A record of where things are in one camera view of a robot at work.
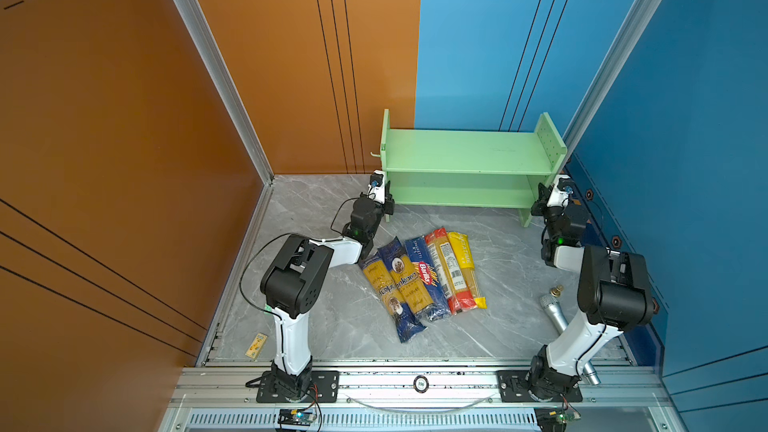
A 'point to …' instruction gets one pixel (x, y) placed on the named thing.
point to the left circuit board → (295, 417)
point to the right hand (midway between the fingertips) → (542, 183)
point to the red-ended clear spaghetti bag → (449, 271)
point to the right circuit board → (554, 419)
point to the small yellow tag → (256, 346)
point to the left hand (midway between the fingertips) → (388, 179)
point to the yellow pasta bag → (460, 245)
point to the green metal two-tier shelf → (478, 168)
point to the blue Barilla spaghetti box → (424, 260)
